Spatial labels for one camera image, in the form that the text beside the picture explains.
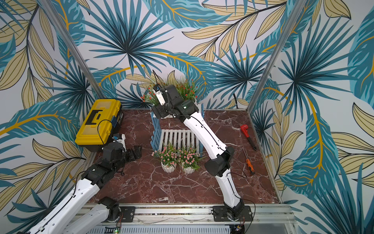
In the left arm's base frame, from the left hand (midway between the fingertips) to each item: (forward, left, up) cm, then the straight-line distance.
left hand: (134, 150), depth 78 cm
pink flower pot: (-2, -18, -2) cm, 18 cm away
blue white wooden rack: (+18, -10, -14) cm, 25 cm away
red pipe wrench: (+29, -71, -16) cm, 78 cm away
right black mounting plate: (-27, -45, -15) cm, 55 cm away
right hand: (+18, -14, +17) cm, 29 cm away
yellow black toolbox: (+18, +23, +1) cm, 29 cm away
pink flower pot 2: (-3, -29, -2) cm, 29 cm away
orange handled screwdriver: (-1, -67, -14) cm, 68 cm away
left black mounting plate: (-27, +1, -16) cm, 31 cm away
